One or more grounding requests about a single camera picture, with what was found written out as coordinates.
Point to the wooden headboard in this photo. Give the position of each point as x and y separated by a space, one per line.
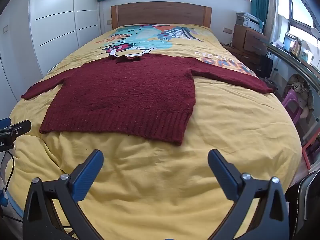
162 13

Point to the wooden dresser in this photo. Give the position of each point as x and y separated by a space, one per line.
250 43

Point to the white printer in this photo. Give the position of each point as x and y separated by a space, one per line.
250 21

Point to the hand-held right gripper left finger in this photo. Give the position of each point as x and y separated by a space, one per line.
87 177

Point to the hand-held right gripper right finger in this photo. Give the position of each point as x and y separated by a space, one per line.
223 177

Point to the beige jacket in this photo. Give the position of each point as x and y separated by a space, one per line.
301 87

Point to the person's left hand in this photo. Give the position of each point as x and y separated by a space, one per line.
3 197

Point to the pink plastic stool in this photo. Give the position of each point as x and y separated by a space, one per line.
291 103

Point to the yellow printed blanket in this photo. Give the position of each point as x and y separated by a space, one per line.
155 180

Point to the dark red knit sweater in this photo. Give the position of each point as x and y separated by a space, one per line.
125 92

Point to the white wardrobe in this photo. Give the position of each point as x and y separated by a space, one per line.
55 17

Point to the red chair frame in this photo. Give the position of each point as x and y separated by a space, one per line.
306 155

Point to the glass-edged desk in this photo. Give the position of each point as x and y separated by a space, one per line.
295 63

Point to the window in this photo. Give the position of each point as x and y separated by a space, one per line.
300 12

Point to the black bag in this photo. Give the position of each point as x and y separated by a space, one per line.
266 65

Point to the white round lamp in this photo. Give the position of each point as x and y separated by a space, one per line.
315 32

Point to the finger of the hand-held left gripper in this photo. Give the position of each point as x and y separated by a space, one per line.
4 122
21 126

